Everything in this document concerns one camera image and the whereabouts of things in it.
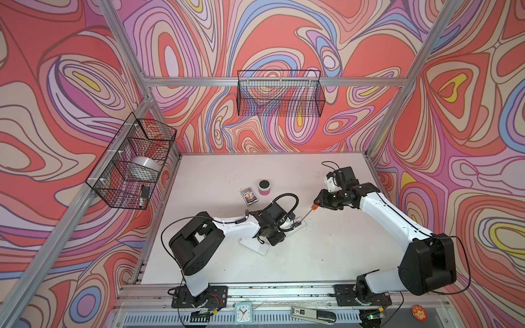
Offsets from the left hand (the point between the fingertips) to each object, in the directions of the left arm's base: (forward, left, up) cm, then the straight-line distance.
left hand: (281, 234), depth 89 cm
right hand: (+7, -15, +11) cm, 20 cm away
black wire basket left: (+11, +56, +30) cm, 65 cm away
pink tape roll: (+22, +8, +5) cm, 24 cm away
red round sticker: (-29, -47, 0) cm, 55 cm away
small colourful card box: (+19, +15, +2) cm, 24 cm away
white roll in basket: (+10, +49, +33) cm, 60 cm away
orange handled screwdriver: (+7, -13, +11) cm, 19 cm away
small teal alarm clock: (-29, +15, +2) cm, 33 cm away
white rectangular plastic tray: (-5, +12, +2) cm, 13 cm away
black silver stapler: (-30, -8, +3) cm, 31 cm away
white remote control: (+3, -7, +1) cm, 8 cm away
